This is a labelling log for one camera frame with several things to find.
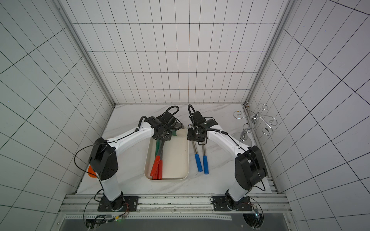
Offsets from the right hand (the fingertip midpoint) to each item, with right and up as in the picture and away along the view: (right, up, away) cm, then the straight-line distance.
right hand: (191, 134), depth 87 cm
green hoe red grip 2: (-11, -1, +8) cm, 14 cm away
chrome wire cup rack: (+41, +9, -12) cm, 44 cm away
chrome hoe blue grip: (+9, -16, 0) cm, 19 cm away
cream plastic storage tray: (-10, -15, +1) cm, 18 cm away
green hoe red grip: (-22, -17, +6) cm, 29 cm away
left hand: (-17, -2, 0) cm, 17 cm away
